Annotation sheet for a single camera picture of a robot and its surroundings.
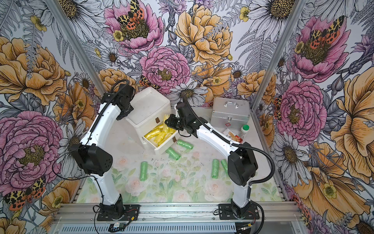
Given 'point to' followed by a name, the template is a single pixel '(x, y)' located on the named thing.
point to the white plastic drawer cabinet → (151, 109)
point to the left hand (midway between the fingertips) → (123, 116)
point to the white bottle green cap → (244, 130)
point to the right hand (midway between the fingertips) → (165, 125)
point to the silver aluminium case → (230, 113)
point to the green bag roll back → (185, 144)
